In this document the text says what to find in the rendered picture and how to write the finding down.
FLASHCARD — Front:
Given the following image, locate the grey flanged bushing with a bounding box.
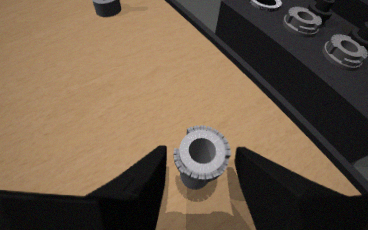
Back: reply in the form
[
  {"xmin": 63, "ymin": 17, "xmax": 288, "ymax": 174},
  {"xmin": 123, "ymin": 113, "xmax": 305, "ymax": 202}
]
[{"xmin": 174, "ymin": 125, "xmax": 231, "ymax": 190}]

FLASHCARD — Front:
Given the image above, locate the grey flanged peg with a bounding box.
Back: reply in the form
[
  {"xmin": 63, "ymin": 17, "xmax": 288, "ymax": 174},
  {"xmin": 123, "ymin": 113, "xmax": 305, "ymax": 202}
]
[{"xmin": 92, "ymin": 0, "xmax": 121, "ymax": 17}]

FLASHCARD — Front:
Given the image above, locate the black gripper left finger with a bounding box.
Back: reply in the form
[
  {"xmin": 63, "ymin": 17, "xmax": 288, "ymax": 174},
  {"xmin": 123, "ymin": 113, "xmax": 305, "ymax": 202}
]
[{"xmin": 0, "ymin": 145, "xmax": 167, "ymax": 230}]

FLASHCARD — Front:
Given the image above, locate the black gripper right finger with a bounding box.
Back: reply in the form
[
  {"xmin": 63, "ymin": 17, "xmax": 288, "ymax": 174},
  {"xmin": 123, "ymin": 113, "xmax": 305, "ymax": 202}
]
[{"xmin": 235, "ymin": 147, "xmax": 368, "ymax": 230}]

